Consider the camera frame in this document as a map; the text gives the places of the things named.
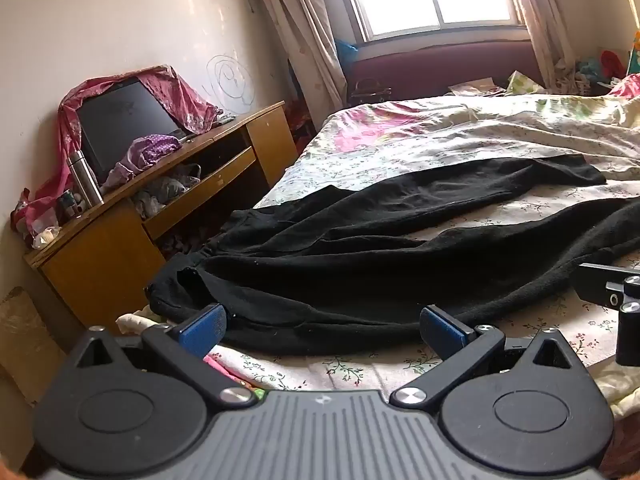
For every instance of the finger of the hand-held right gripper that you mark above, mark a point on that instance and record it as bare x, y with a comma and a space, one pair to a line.
597, 282

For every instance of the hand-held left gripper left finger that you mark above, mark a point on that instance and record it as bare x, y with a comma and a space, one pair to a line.
202, 329

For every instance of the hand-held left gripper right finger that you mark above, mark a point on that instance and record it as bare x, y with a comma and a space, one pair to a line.
445, 332

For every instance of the black pants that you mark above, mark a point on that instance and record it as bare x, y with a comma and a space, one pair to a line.
350, 260

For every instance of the wooden desk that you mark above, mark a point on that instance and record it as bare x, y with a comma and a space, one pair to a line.
100, 270

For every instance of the grey clothes bundle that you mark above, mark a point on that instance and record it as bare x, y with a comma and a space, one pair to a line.
167, 185

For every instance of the cardboard piece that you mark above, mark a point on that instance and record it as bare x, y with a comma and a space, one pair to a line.
25, 340

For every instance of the clear plastic bag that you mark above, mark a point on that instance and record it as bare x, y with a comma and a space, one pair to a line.
46, 237

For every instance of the small jars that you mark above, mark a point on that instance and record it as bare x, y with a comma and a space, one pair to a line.
70, 205

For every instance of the purple dotted cloth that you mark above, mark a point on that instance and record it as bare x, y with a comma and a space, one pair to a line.
150, 149

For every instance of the floral bedsheet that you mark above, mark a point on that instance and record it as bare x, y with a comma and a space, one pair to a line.
425, 145

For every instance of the steel thermos flask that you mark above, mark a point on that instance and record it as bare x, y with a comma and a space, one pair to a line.
85, 180

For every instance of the pile of colourful toys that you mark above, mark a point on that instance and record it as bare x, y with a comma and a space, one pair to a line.
595, 67

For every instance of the black monitor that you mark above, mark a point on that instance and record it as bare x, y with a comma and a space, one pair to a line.
125, 120

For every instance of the papers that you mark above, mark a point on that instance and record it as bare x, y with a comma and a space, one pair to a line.
475, 87

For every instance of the pink floral cloth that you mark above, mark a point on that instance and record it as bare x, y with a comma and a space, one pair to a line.
187, 97

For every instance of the dark basket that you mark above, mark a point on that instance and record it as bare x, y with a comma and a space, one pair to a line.
369, 91

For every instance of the beige curtain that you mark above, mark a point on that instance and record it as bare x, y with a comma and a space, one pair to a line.
300, 35
542, 20

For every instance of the blue bag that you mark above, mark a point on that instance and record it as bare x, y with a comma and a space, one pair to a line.
346, 52

